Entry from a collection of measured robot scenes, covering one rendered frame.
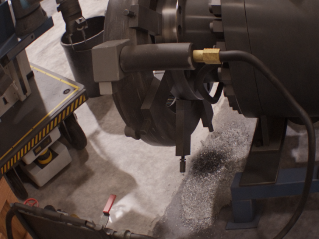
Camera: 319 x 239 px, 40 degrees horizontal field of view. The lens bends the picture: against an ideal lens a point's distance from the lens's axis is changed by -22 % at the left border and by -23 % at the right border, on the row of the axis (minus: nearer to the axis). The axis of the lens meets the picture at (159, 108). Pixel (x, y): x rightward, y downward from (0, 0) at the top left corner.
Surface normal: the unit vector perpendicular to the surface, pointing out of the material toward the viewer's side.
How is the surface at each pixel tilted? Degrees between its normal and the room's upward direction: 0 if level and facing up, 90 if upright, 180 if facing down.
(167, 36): 61
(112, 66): 67
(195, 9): 26
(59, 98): 0
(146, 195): 0
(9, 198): 90
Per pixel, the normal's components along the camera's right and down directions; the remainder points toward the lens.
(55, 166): 0.69, 0.28
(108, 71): -0.36, 0.28
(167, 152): -0.24, -0.78
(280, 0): -0.36, -0.35
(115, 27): -0.39, 0.03
